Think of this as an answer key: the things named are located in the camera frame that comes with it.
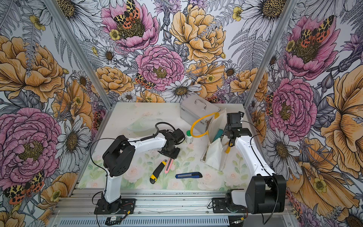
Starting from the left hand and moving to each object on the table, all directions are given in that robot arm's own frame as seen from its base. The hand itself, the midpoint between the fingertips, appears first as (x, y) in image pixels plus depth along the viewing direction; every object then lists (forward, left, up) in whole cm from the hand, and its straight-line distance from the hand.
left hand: (170, 158), depth 90 cm
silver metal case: (+30, -17, +14) cm, 37 cm away
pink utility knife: (-3, +1, -1) cm, 4 cm away
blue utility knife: (-10, -13, -1) cm, 16 cm away
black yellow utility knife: (-8, +8, -1) cm, 11 cm away
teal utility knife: (+19, -34, 0) cm, 39 cm away
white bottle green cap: (+11, -11, +8) cm, 18 cm away
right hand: (+9, -36, +15) cm, 41 cm away
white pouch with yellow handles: (0, -26, +8) cm, 27 cm away
